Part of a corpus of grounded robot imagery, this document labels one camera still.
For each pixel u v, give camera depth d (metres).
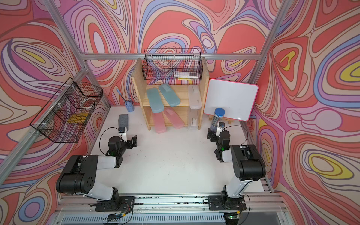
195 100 0.84
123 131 0.81
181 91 0.91
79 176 0.45
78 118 0.72
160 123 1.00
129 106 1.12
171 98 0.86
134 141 0.86
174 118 1.05
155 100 0.86
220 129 0.83
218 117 0.91
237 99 1.01
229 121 1.05
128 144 0.84
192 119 1.01
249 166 0.47
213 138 0.86
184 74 0.91
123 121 1.08
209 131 0.91
